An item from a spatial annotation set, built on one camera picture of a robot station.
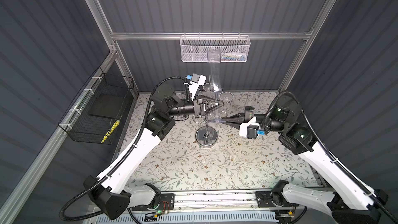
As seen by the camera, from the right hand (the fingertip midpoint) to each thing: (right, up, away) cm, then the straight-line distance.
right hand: (224, 117), depth 52 cm
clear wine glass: (+4, +9, +21) cm, 23 cm away
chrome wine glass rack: (-5, -15, +42) cm, 44 cm away
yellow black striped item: (-48, -7, +16) cm, 51 cm away
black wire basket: (-59, -1, +20) cm, 62 cm away
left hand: (0, +4, 0) cm, 4 cm away
